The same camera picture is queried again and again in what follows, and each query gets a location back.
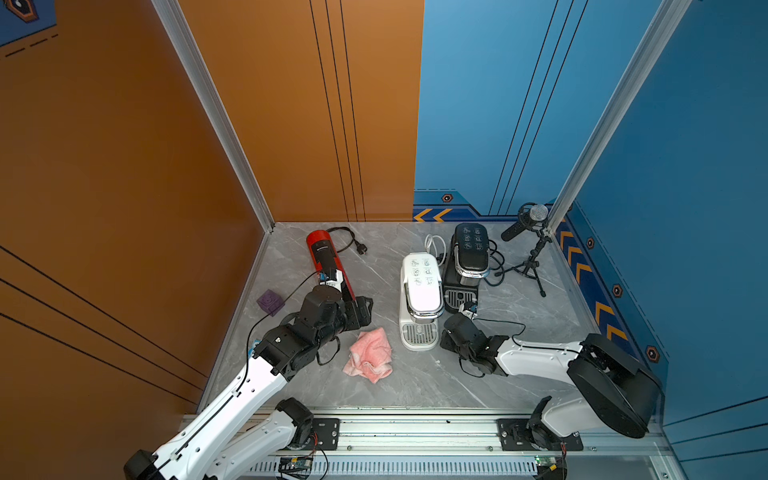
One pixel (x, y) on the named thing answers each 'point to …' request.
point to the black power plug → (360, 248)
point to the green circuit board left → (291, 462)
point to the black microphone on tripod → (532, 215)
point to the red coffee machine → (327, 260)
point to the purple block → (271, 302)
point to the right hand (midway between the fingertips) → (441, 334)
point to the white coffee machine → (421, 301)
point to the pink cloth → (370, 356)
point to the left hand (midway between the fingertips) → (362, 300)
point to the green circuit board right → (549, 461)
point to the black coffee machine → (467, 261)
